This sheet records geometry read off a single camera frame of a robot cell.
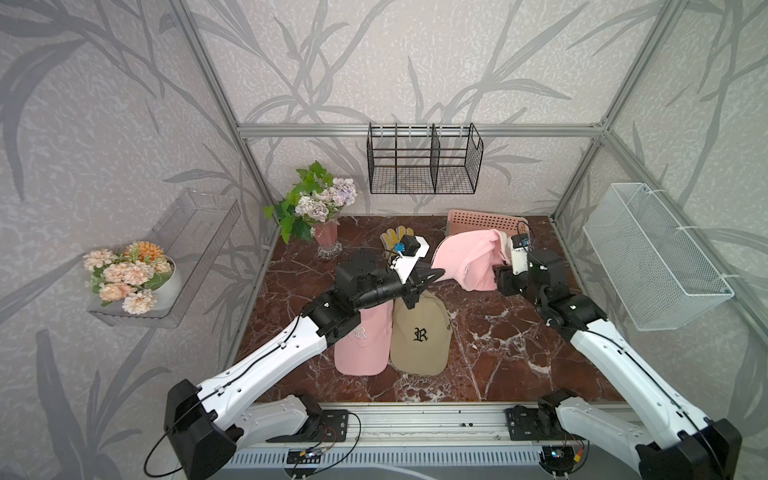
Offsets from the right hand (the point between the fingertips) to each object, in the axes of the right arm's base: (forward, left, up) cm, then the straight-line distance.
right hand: (504, 263), depth 79 cm
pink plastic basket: (+34, +4, -19) cm, 39 cm away
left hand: (-11, +19, +12) cm, 25 cm away
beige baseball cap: (-13, +22, -16) cm, 30 cm away
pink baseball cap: (-15, +38, -22) cm, 46 cm away
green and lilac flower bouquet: (+18, +52, +8) cm, 56 cm away
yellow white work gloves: (+29, +32, -22) cm, 48 cm away
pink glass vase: (+19, +53, -10) cm, 57 cm away
